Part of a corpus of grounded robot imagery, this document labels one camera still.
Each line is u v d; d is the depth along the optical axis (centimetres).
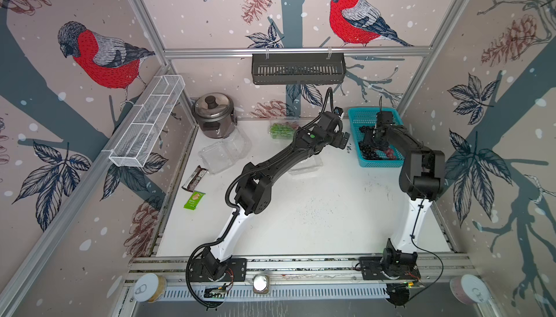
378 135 80
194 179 96
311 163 103
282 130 107
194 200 90
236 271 73
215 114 100
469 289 66
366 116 114
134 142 72
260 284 62
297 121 115
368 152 103
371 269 73
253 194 56
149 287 67
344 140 80
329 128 70
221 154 107
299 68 104
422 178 56
